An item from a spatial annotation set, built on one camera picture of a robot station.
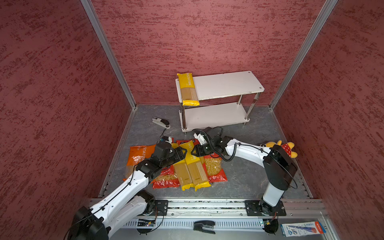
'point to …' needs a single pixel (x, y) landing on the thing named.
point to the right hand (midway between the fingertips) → (193, 155)
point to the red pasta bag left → (166, 178)
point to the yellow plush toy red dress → (288, 146)
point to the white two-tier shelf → (224, 99)
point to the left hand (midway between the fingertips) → (183, 155)
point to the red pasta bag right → (212, 164)
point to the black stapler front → (204, 226)
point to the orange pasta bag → (137, 153)
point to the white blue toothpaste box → (301, 229)
